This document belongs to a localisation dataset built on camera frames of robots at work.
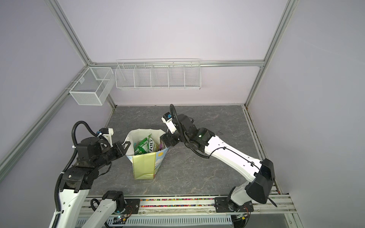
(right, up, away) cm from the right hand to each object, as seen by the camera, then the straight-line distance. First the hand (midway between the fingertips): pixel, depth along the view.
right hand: (167, 133), depth 72 cm
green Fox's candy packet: (-15, -8, +7) cm, 19 cm away
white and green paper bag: (-10, -16, -2) cm, 19 cm away
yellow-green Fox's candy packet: (-9, -7, +7) cm, 13 cm away
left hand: (-17, -5, -4) cm, 18 cm away
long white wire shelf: (-9, +41, +32) cm, 53 cm away
